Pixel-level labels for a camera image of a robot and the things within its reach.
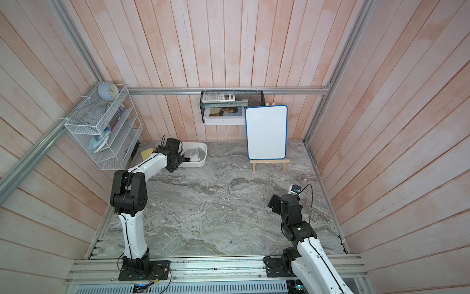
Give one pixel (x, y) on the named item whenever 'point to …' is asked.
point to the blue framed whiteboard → (266, 131)
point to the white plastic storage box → (194, 161)
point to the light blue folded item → (97, 141)
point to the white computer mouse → (189, 152)
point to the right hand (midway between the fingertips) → (281, 196)
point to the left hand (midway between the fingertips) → (179, 162)
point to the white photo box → (224, 116)
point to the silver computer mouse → (201, 154)
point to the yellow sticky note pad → (146, 154)
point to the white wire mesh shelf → (120, 117)
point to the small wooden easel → (270, 161)
